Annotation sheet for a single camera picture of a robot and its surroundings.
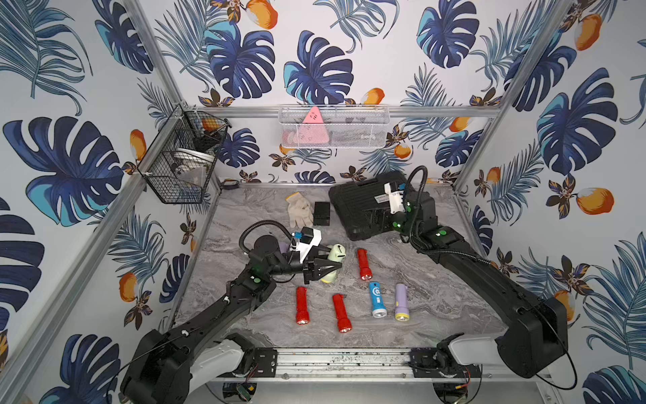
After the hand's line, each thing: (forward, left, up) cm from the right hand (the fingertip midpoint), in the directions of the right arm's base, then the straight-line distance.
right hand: (375, 208), depth 81 cm
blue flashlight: (-23, -2, -24) cm, 33 cm away
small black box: (+16, +18, -21) cm, 32 cm away
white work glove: (+18, +27, -23) cm, 40 cm away
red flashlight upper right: (-11, +1, -23) cm, 25 cm away
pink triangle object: (+26, +21, +12) cm, 36 cm away
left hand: (-20, +12, +3) cm, 23 cm away
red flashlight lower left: (-25, +23, -23) cm, 41 cm away
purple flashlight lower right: (-25, -9, -22) cm, 35 cm away
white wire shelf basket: (+31, +9, +10) cm, 34 cm away
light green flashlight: (-21, +12, +6) cm, 25 cm away
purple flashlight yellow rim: (-21, +25, +10) cm, 35 cm away
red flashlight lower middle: (-28, +10, -23) cm, 37 cm away
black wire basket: (+12, +64, +8) cm, 66 cm away
